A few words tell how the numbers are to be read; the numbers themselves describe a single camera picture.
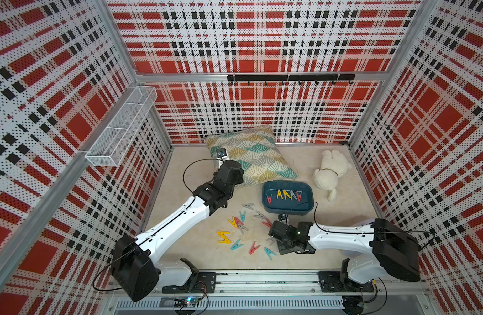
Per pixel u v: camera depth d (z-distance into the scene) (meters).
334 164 1.01
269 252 0.80
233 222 0.89
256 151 0.96
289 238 0.63
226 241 0.84
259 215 0.91
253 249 0.82
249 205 0.95
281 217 0.78
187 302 0.69
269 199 0.96
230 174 0.57
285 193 0.99
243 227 0.88
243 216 0.91
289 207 0.94
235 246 0.82
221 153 0.67
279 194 0.98
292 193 0.98
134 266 0.39
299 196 0.96
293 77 0.89
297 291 0.73
